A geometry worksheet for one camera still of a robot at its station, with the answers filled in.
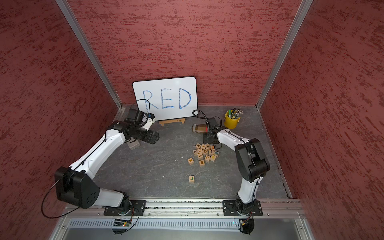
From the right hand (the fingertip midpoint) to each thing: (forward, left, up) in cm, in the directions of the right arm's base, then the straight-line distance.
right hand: (207, 141), depth 96 cm
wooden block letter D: (-7, +2, -1) cm, 7 cm away
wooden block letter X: (-14, +11, 0) cm, 18 cm away
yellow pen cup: (+12, -17, +3) cm, 21 cm away
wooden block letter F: (-10, +5, 0) cm, 12 cm away
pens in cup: (+18, -20, +6) cm, 28 cm away
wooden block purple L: (-8, +8, -1) cm, 11 cm away
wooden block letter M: (-3, +6, 0) cm, 7 cm away
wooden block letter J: (-24, +11, 0) cm, 26 cm away
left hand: (-5, +34, +14) cm, 37 cm away
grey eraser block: (-2, +48, +2) cm, 48 cm away
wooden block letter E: (-14, +5, 0) cm, 15 cm away
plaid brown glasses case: (+11, +5, 0) cm, 12 cm away
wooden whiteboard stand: (+18, +17, 0) cm, 25 cm away
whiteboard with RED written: (+24, +26, +17) cm, 40 cm away
